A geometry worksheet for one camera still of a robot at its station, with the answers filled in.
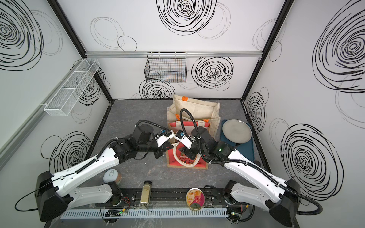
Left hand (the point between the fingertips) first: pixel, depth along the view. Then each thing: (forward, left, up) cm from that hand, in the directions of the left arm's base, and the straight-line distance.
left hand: (173, 146), depth 71 cm
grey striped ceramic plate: (+22, -43, -18) cm, 51 cm away
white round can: (-11, +34, -15) cm, 39 cm away
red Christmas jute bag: (-4, -1, -7) cm, 8 cm away
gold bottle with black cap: (-18, +13, -17) cm, 28 cm away
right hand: (0, -5, 0) cm, 5 cm away
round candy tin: (-20, -12, -16) cm, 29 cm away
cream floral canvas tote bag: (+24, -19, -3) cm, 31 cm away
